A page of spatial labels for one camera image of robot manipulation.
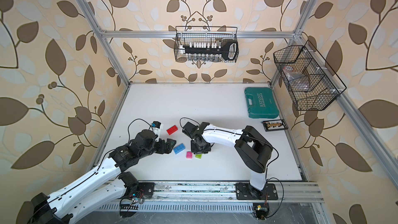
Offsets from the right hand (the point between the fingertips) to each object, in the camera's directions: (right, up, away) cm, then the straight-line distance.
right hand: (197, 152), depth 86 cm
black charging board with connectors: (+48, +13, +10) cm, 51 cm away
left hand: (-14, +8, -7) cm, 18 cm away
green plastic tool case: (+42, +27, +17) cm, 53 cm away
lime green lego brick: (+1, -2, -1) cm, 2 cm away
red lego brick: (-16, +11, +9) cm, 21 cm away
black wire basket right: (+56, +37, -12) cm, 68 cm away
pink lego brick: (-5, -1, -1) cm, 5 cm away
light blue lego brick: (-11, +1, +1) cm, 11 cm away
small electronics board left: (-27, -17, -15) cm, 35 cm away
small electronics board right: (+30, -22, -14) cm, 40 cm away
